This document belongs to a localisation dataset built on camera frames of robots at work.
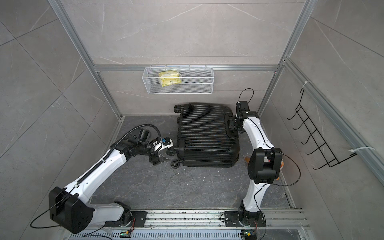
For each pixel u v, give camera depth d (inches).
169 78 33.8
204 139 31.6
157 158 26.4
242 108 28.1
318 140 26.0
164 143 25.5
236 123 30.7
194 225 28.7
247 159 36.3
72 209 24.3
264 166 19.3
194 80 37.7
